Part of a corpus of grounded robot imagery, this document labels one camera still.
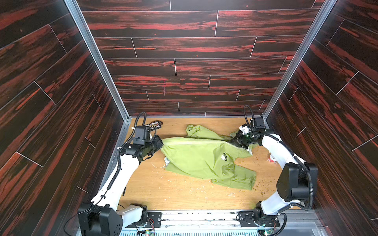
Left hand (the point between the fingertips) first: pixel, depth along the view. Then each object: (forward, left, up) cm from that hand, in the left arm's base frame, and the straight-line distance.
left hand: (163, 141), depth 80 cm
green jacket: (-1, -22, -11) cm, 25 cm away
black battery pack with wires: (+28, +13, -18) cm, 36 cm away
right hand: (+6, -40, -6) cm, 41 cm away
